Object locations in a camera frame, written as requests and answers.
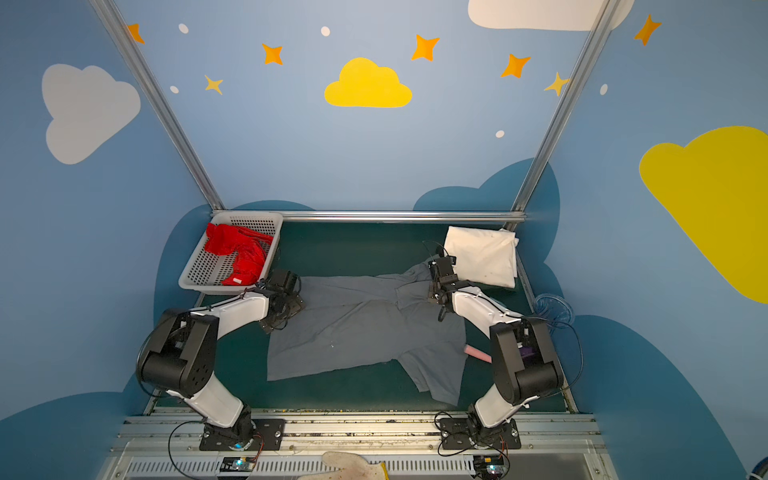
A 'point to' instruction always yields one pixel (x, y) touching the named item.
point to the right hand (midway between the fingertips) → (446, 288)
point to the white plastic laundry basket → (266, 223)
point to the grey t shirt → (373, 322)
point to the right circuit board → (488, 466)
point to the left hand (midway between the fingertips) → (294, 311)
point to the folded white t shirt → (484, 256)
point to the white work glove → (349, 466)
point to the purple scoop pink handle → (472, 351)
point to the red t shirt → (249, 247)
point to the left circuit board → (237, 464)
